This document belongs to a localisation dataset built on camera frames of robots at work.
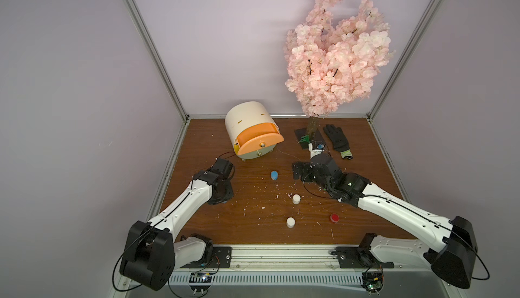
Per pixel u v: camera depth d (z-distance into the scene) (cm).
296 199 85
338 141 107
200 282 72
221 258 73
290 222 79
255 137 79
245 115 93
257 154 97
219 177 61
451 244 39
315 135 108
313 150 68
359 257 65
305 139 106
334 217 81
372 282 70
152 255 40
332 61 62
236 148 84
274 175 93
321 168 56
